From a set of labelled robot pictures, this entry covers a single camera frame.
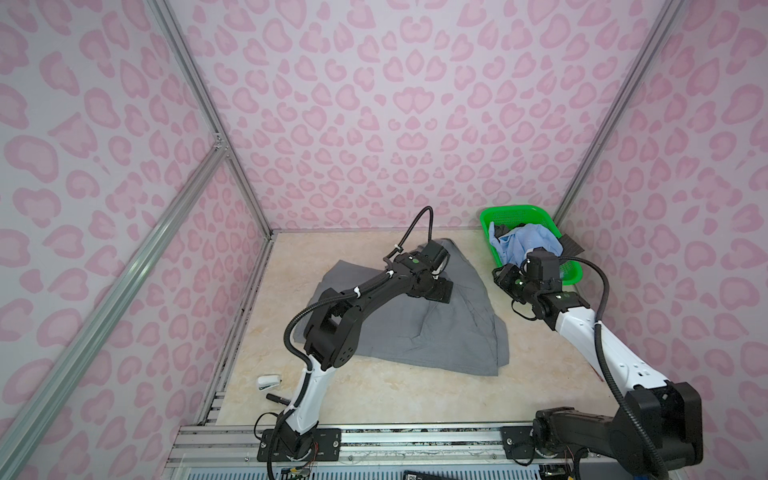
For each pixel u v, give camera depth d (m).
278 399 0.79
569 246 1.00
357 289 0.56
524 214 1.16
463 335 0.90
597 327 0.51
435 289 0.82
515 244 0.97
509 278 0.75
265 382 0.82
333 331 0.53
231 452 0.73
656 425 0.39
